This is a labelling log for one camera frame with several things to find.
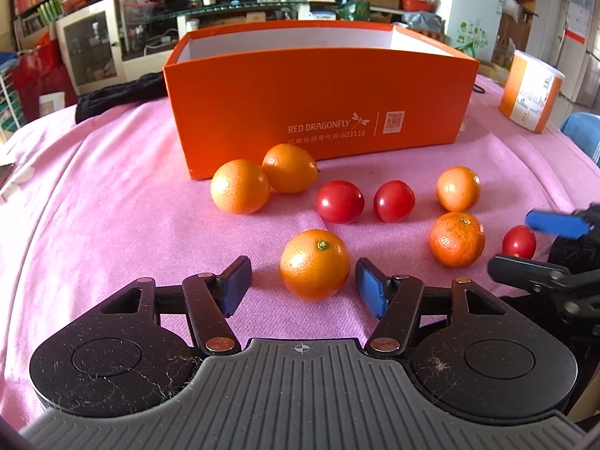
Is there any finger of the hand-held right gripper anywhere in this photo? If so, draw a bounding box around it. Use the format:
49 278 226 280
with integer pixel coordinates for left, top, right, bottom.
487 254 600 322
525 202 600 241

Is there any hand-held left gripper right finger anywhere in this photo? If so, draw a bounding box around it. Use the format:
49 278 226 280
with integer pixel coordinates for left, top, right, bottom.
355 258 509 357

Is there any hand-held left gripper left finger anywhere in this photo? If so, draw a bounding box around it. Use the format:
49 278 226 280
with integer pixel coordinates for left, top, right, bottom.
100 255 253 356

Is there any small red cherry tomato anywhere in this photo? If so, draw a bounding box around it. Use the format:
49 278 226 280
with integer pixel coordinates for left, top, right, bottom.
502 225 537 260

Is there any large orange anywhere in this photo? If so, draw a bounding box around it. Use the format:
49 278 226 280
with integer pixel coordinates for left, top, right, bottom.
280 229 351 302

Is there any orange cardboard box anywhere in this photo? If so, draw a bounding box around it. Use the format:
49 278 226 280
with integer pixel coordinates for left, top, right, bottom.
162 21 480 181

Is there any orange with green stem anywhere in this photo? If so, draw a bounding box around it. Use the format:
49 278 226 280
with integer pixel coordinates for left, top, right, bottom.
429 212 486 269

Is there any blue cloth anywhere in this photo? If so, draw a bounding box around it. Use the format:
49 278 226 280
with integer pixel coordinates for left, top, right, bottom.
560 112 600 167

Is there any large red cherry tomato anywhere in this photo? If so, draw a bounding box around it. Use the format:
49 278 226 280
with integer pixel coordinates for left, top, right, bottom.
315 180 365 224

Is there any round orange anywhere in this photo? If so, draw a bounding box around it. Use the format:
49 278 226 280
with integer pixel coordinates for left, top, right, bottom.
210 159 272 215

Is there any small pale orange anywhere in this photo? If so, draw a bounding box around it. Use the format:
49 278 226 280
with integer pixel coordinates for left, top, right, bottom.
436 166 482 213

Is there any orange label canister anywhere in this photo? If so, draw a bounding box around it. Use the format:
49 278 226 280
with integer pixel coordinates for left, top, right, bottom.
498 49 566 134

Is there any oval orange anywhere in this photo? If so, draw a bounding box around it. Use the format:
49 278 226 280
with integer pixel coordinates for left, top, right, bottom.
261 143 320 194

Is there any pink flower tablecloth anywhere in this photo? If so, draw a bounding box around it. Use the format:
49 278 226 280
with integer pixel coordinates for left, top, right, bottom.
0 70 600 432

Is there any black cloth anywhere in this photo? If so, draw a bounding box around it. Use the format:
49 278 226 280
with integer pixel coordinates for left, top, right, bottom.
75 72 166 125

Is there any white television stand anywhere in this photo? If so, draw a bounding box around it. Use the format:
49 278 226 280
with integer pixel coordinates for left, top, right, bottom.
119 0 404 61

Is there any green foil bag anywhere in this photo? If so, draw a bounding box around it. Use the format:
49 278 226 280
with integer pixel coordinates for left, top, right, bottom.
338 0 371 22

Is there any white glass door cabinet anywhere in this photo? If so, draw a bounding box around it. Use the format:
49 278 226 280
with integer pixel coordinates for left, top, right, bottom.
55 0 126 95

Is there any wall calendar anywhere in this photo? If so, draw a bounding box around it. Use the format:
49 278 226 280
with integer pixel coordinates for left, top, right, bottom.
561 2 590 46

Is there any white wire rack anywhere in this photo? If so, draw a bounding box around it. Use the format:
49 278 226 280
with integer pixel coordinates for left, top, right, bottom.
0 68 22 144

